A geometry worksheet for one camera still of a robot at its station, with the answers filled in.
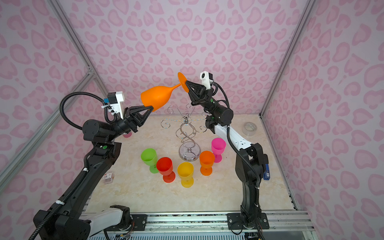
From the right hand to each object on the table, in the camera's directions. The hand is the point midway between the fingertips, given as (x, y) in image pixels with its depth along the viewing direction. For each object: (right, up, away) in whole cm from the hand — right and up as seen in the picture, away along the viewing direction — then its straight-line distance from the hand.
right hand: (186, 89), depth 53 cm
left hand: (-12, -6, +1) cm, 14 cm away
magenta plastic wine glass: (+16, -24, +33) cm, 44 cm away
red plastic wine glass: (-14, -35, +29) cm, 47 cm away
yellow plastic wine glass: (-2, -37, +27) cm, 46 cm away
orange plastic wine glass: (+9, -31, +27) cm, 42 cm away
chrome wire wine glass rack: (-2, -29, +45) cm, 53 cm away
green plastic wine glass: (-24, -31, +34) cm, 52 cm away
